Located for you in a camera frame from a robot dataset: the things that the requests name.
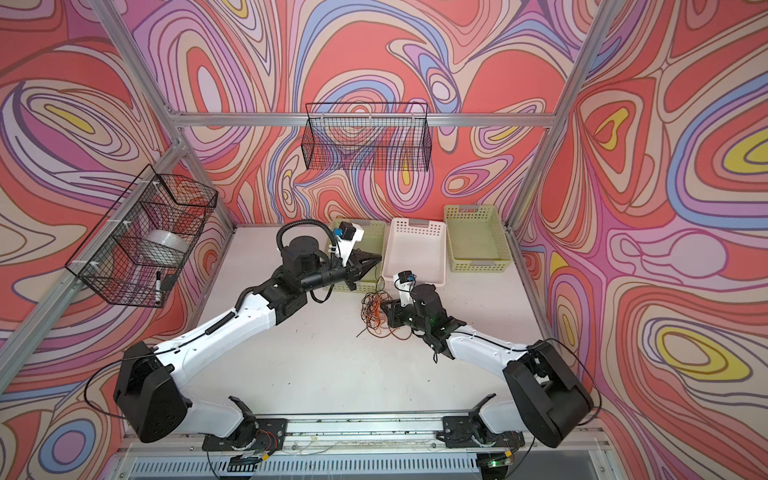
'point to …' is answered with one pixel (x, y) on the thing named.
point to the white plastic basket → (414, 245)
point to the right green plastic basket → (477, 239)
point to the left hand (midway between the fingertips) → (382, 257)
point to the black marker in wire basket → (158, 290)
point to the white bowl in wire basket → (165, 242)
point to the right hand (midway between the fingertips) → (384, 311)
